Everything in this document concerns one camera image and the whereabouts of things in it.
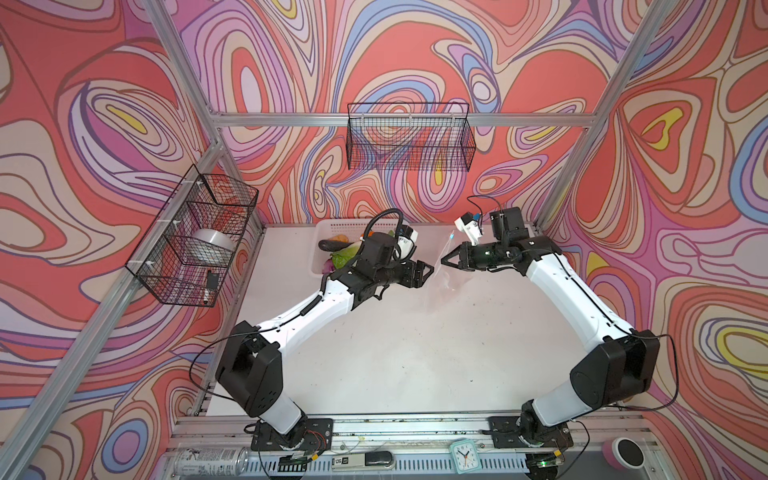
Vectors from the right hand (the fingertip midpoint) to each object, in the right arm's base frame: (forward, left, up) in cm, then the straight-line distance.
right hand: (445, 267), depth 78 cm
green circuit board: (-40, +40, -26) cm, 62 cm away
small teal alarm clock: (-40, -2, -22) cm, 45 cm away
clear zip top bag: (+5, -3, -17) cm, 18 cm away
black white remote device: (-40, +21, -19) cm, 49 cm away
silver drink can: (-39, +57, -18) cm, 71 cm away
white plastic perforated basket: (+30, +38, -14) cm, 51 cm away
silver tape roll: (+5, +58, +9) cm, 59 cm away
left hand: (0, +5, +1) cm, 5 cm away
